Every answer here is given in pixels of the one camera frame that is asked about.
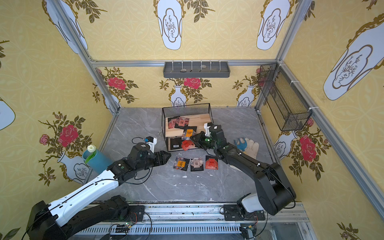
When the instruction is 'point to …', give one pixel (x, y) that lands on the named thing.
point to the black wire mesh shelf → (198, 114)
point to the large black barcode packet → (175, 143)
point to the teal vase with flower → (96, 160)
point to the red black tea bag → (211, 162)
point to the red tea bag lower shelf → (187, 144)
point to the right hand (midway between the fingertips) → (186, 139)
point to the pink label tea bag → (178, 121)
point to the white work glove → (252, 148)
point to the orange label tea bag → (181, 163)
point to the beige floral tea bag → (196, 164)
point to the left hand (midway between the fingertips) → (166, 156)
